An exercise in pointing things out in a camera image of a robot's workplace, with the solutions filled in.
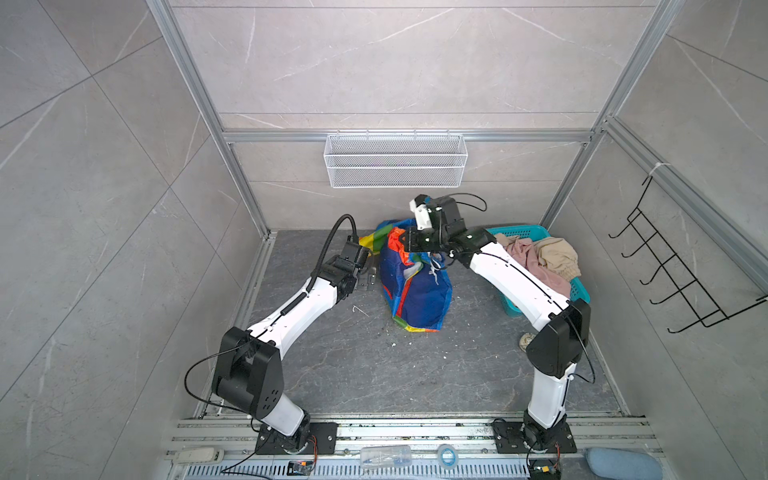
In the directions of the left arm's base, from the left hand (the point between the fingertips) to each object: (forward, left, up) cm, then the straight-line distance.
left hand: (354, 267), depth 87 cm
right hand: (+3, -13, +10) cm, 17 cm away
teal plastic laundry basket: (+21, -67, -9) cm, 71 cm away
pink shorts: (+12, -59, -10) cm, 61 cm away
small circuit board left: (-47, +13, -17) cm, 52 cm away
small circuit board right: (-50, -46, -17) cm, 70 cm away
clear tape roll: (-46, -23, -17) cm, 54 cm away
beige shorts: (+6, -68, -5) cm, 68 cm away
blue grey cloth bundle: (-50, -63, -13) cm, 81 cm away
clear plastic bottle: (-46, -8, -15) cm, 49 cm away
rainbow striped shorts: (+3, -20, -14) cm, 25 cm away
